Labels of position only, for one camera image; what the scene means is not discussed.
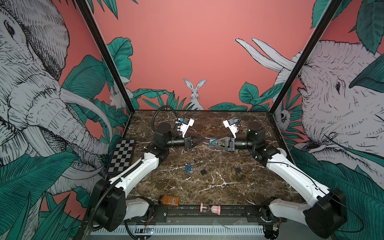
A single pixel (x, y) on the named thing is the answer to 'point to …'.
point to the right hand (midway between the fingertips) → (213, 144)
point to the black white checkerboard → (122, 156)
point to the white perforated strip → (192, 230)
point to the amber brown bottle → (170, 200)
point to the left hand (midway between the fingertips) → (205, 140)
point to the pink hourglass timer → (215, 209)
